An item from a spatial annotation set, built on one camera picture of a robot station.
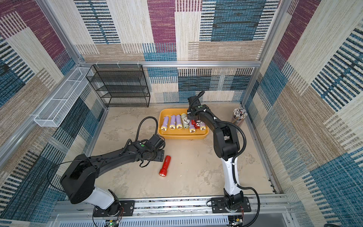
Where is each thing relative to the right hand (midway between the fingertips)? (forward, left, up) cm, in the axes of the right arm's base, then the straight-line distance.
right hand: (195, 116), depth 102 cm
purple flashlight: (-6, +22, -5) cm, 24 cm away
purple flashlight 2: (-5, +16, -4) cm, 17 cm away
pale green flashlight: (+4, +8, -4) cm, 10 cm away
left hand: (-28, +23, -4) cm, 36 cm away
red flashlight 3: (-36, +20, -6) cm, 42 cm away
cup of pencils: (-8, -26, +9) cm, 29 cm away
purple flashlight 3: (-5, +11, -5) cm, 13 cm away
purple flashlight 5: (-6, -6, -6) cm, 10 cm away
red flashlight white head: (-2, +6, -2) cm, 7 cm away
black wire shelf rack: (+23, +56, +10) cm, 61 cm away
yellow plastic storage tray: (-9, +8, -8) cm, 15 cm away
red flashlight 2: (-5, -2, -1) cm, 6 cm away
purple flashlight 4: (-7, +3, -4) cm, 9 cm away
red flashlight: (-6, +1, -1) cm, 6 cm away
